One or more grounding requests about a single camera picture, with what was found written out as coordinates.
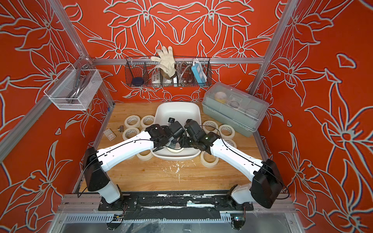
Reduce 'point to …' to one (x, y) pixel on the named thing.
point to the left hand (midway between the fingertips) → (171, 139)
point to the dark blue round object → (138, 81)
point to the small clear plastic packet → (110, 134)
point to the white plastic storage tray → (181, 112)
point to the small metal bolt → (121, 128)
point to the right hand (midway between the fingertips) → (179, 141)
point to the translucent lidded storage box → (227, 108)
